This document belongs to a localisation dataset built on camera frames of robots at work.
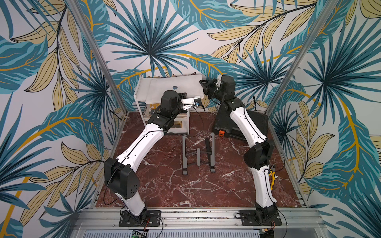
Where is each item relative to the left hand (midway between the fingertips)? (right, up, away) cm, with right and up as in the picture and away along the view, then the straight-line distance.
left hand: (182, 93), depth 76 cm
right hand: (0, +4, 0) cm, 4 cm away
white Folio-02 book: (-3, -17, +29) cm, 33 cm away
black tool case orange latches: (+28, -17, +25) cm, 41 cm away
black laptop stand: (+9, -36, +12) cm, 39 cm away
